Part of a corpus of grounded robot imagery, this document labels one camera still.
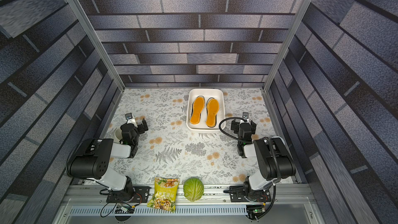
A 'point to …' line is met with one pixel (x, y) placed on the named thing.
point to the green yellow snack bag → (165, 193)
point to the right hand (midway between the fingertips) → (244, 119)
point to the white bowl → (118, 135)
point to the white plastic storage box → (205, 108)
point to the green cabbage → (193, 188)
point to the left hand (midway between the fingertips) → (136, 119)
